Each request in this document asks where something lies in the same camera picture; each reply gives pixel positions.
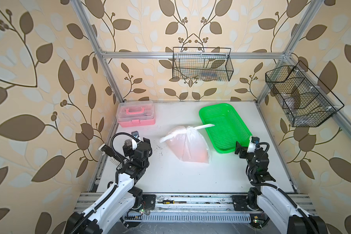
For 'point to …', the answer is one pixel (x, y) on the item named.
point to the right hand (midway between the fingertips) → (245, 143)
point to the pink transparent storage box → (132, 113)
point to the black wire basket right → (305, 101)
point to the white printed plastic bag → (186, 143)
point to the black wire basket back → (202, 64)
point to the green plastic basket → (229, 128)
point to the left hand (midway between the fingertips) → (133, 140)
